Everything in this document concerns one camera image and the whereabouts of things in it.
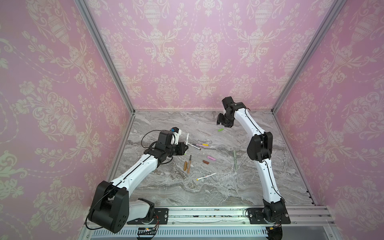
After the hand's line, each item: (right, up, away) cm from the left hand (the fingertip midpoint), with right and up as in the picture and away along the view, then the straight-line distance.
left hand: (188, 147), depth 83 cm
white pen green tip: (-1, +4, +2) cm, 5 cm away
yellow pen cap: (+12, -1, +17) cm, 20 cm away
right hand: (+21, +14, +19) cm, 32 cm away
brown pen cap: (+11, -11, +10) cm, 18 cm away
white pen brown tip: (+3, -1, +17) cm, 17 cm away
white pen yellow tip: (+10, -18, +4) cm, 21 cm away
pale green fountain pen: (+29, -9, +11) cm, 33 cm away
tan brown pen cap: (-2, -12, +9) cm, 15 cm away
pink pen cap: (+14, -8, +11) cm, 20 cm away
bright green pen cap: (+23, +9, +26) cm, 36 cm away
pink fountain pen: (+9, -1, +17) cm, 19 cm away
